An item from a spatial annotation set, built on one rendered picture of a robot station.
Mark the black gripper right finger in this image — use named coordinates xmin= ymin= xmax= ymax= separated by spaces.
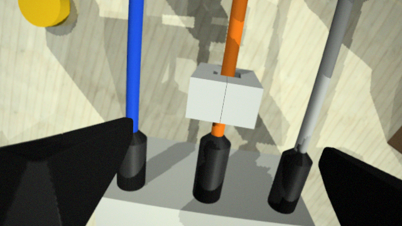
xmin=318 ymin=147 xmax=402 ymax=226

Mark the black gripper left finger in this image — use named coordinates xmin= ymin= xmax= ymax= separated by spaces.
xmin=0 ymin=117 xmax=133 ymax=226

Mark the yellow cylinder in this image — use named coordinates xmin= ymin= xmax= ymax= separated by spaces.
xmin=18 ymin=0 xmax=70 ymax=27

